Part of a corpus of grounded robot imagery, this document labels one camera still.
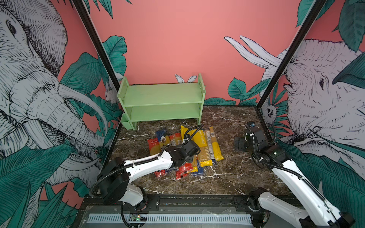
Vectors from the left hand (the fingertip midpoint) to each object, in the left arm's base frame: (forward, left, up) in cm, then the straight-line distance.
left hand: (189, 151), depth 82 cm
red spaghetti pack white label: (+11, +8, -5) cm, 15 cm away
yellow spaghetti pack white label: (+4, -17, -8) cm, 19 cm away
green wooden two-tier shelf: (+30, +24, +12) cm, 40 cm away
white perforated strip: (-31, +8, -11) cm, 34 cm away
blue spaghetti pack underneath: (-9, -7, -8) cm, 14 cm away
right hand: (+1, -27, +12) cm, 30 cm away
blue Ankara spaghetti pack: (+12, +16, -5) cm, 21 cm away
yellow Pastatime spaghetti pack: (+13, -8, -6) cm, 16 cm away
